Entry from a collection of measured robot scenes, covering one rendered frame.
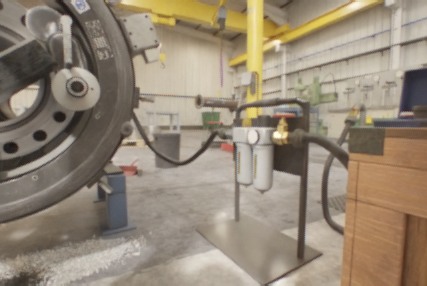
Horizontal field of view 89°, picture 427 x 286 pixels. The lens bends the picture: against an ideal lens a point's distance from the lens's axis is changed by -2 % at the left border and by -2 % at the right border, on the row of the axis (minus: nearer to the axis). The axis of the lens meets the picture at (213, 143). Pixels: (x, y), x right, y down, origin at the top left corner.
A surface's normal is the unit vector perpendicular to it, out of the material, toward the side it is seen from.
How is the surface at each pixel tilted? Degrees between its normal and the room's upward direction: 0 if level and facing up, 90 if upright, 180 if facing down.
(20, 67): 90
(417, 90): 77
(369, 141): 90
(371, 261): 90
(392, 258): 90
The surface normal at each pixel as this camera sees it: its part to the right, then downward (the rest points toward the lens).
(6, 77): 0.54, 0.07
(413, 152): -0.85, 0.04
